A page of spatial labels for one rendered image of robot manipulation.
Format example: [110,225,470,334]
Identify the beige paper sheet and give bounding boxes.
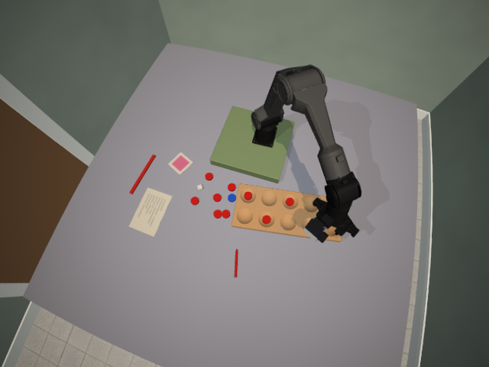
[129,188,172,237]

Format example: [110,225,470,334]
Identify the red flat bar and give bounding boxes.
[129,154,156,194]

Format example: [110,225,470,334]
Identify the pink square tile with cream border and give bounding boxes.
[169,152,193,174]

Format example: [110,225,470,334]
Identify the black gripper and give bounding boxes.
[313,198,359,238]

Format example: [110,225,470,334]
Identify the tan tray with round pockets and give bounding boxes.
[232,183,327,239]

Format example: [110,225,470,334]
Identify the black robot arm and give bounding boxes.
[251,65,361,243]

